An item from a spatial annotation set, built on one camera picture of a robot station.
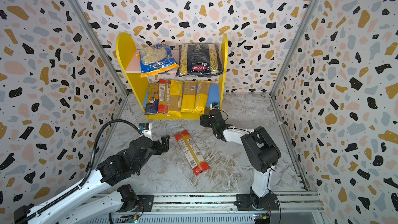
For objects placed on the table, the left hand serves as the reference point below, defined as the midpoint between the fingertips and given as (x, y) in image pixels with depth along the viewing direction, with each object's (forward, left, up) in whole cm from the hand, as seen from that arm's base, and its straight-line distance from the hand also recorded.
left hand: (162, 135), depth 72 cm
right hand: (+21, -19, -12) cm, 31 cm away
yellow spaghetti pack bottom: (+29, -18, -5) cm, 35 cm away
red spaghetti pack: (+38, +6, -6) cm, 39 cm away
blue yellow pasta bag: (+25, +11, -7) cm, 28 cm away
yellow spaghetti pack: (+31, -2, -7) cm, 32 cm away
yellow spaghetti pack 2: (+24, -10, -6) cm, 27 cm away
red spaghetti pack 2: (+1, -11, -21) cm, 24 cm away
